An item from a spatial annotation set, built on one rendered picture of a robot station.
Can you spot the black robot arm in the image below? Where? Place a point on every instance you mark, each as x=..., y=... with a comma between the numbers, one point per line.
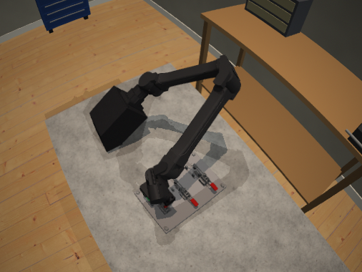
x=227, y=84

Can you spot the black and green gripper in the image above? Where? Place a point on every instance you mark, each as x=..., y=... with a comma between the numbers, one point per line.
x=143, y=189

